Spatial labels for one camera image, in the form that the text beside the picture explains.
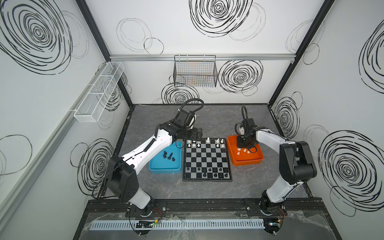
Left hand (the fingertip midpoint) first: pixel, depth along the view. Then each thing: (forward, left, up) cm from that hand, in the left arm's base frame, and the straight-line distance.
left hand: (197, 133), depth 82 cm
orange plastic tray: (-6, -29, -15) cm, 33 cm away
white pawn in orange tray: (0, -27, -17) cm, 32 cm away
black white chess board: (-8, -6, -16) cm, 20 cm away
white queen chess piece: (+4, -7, -15) cm, 17 cm away
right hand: (+2, -26, -15) cm, 30 cm away
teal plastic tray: (-10, +17, -19) cm, 27 cm away
